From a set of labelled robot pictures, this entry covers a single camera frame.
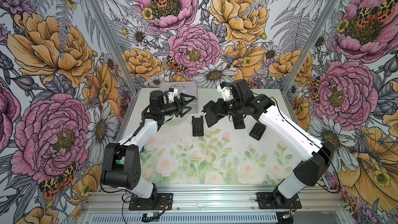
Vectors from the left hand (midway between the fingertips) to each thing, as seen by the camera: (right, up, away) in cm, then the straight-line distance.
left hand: (193, 105), depth 81 cm
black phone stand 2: (+27, -10, +18) cm, 34 cm away
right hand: (+8, -3, -8) cm, 12 cm away
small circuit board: (-18, -49, -10) cm, 53 cm away
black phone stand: (+2, -12, +10) cm, 16 cm away
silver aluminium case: (-4, +11, +20) cm, 23 cm away
